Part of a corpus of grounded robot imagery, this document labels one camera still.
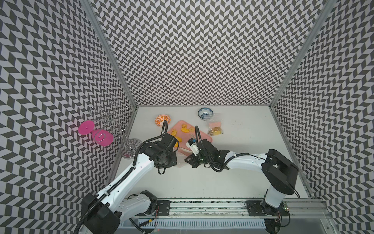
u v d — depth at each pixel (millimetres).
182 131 1022
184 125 1058
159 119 1072
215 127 1009
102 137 641
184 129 1040
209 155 654
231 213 736
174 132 1015
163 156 541
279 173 463
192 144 740
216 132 1000
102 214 361
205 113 1117
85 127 670
